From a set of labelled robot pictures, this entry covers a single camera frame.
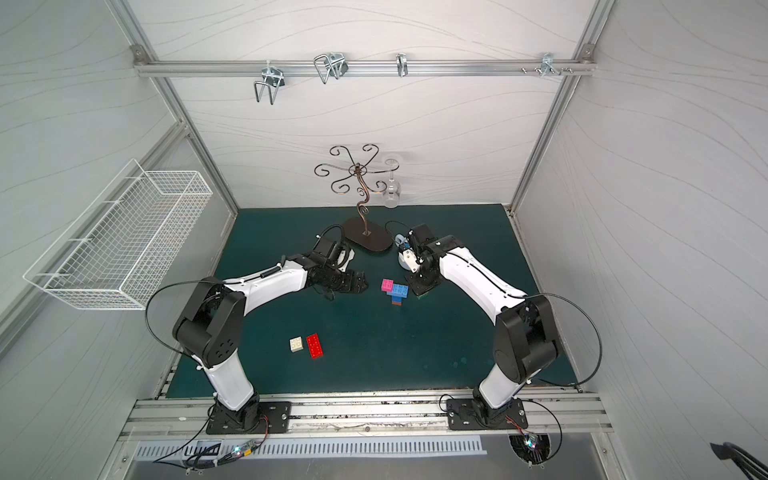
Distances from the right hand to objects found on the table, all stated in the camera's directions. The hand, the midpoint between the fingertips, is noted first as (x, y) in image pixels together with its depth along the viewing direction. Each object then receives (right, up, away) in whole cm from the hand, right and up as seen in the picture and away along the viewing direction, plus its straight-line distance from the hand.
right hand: (420, 283), depth 86 cm
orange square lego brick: (-7, -8, +7) cm, 13 cm away
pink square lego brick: (-10, -1, +2) cm, 10 cm away
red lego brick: (-30, -18, -2) cm, 35 cm away
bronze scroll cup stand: (-18, +14, +25) cm, 34 cm away
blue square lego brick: (-7, -6, +5) cm, 10 cm away
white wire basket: (-72, +10, -18) cm, 75 cm away
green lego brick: (+1, -3, -4) cm, 5 cm away
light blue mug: (-6, +13, -13) cm, 19 cm away
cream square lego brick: (-36, -17, -2) cm, 40 cm away
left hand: (-19, -2, +5) cm, 19 cm away
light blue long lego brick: (-6, -3, +3) cm, 7 cm away
